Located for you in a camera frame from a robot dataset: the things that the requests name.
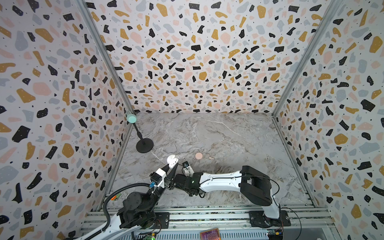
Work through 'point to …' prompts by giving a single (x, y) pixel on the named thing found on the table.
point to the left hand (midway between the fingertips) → (176, 161)
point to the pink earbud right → (210, 157)
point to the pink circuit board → (213, 234)
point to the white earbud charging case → (172, 161)
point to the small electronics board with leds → (150, 235)
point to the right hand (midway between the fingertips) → (190, 179)
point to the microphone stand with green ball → (144, 145)
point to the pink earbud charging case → (199, 155)
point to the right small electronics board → (277, 234)
